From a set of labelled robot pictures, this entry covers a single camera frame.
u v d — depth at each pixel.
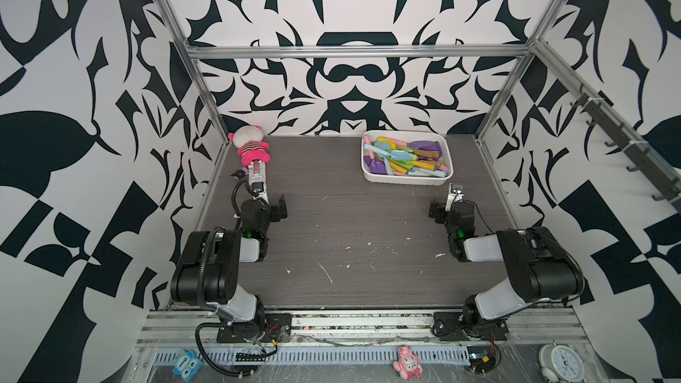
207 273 0.42
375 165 1.08
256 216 0.72
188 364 0.68
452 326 0.73
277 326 0.73
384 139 1.15
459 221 0.73
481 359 0.71
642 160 0.55
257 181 1.05
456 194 0.80
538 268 0.46
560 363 0.66
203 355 0.69
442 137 1.12
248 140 1.09
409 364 0.66
